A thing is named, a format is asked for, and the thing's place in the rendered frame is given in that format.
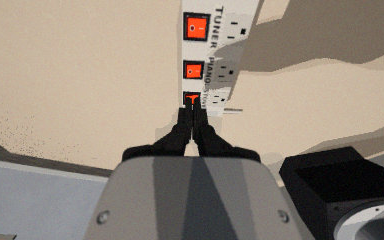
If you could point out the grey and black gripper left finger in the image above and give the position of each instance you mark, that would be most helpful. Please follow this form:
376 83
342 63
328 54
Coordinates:
172 144

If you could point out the grey power strip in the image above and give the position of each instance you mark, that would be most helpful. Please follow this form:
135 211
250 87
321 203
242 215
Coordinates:
214 33

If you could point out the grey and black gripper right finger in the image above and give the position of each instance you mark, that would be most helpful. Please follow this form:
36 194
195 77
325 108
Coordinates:
209 143

